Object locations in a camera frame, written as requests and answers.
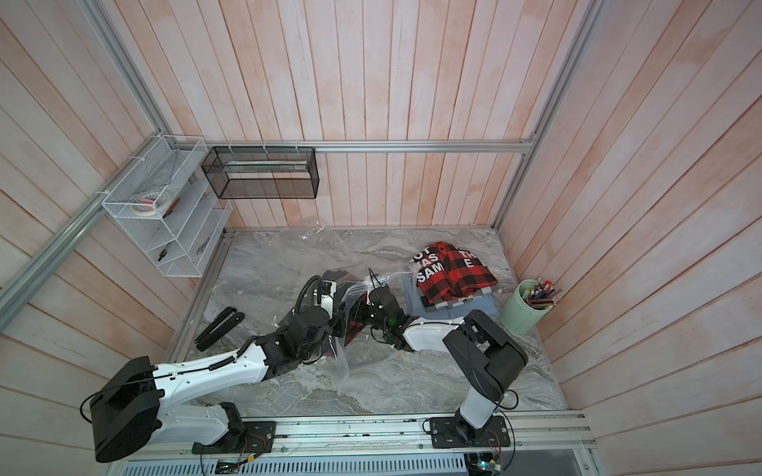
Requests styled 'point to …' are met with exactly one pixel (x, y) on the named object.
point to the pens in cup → (542, 296)
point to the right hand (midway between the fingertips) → (345, 304)
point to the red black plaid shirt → (444, 270)
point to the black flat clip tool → (218, 328)
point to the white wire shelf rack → (181, 241)
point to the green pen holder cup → (518, 317)
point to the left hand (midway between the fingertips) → (344, 308)
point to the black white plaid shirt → (431, 305)
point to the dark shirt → (359, 314)
